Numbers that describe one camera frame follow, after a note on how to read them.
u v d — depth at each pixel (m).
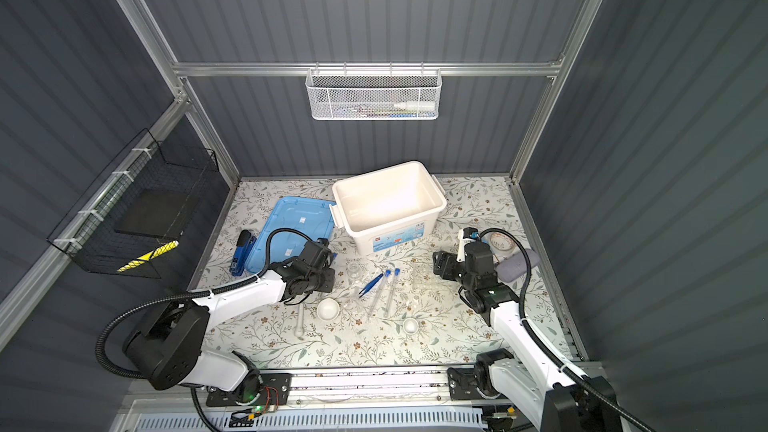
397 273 0.94
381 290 0.91
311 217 1.09
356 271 0.89
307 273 0.69
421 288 0.91
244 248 0.98
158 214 0.74
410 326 0.83
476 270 0.63
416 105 0.91
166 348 0.43
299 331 0.82
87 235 0.62
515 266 0.92
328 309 0.86
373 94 1.24
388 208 1.12
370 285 0.91
